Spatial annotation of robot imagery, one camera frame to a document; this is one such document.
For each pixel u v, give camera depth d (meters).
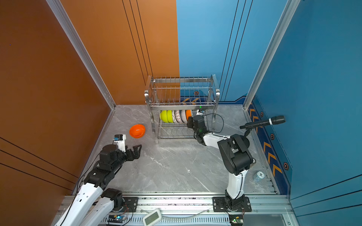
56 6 0.69
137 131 1.02
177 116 0.99
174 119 0.99
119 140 0.67
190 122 1.00
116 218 0.71
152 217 0.68
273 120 0.73
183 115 0.99
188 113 1.00
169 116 0.99
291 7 0.70
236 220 0.69
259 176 0.77
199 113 0.85
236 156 0.50
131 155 0.69
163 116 1.00
